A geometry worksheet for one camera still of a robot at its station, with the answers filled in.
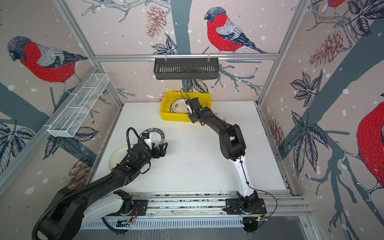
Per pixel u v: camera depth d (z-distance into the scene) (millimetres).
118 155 923
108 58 983
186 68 1065
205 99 1126
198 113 744
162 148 778
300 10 731
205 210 732
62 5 709
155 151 753
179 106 1141
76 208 406
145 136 734
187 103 923
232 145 581
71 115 737
